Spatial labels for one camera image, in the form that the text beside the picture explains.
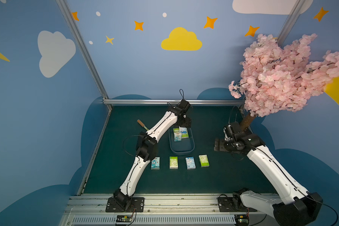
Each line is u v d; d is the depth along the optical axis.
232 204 0.73
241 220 0.73
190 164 0.88
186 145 0.97
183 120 0.83
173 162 0.88
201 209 0.73
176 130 1.04
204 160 0.88
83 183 0.84
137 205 0.75
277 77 0.57
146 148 0.63
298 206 0.37
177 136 0.96
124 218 0.72
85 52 0.86
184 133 1.00
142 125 1.08
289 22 0.75
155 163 0.88
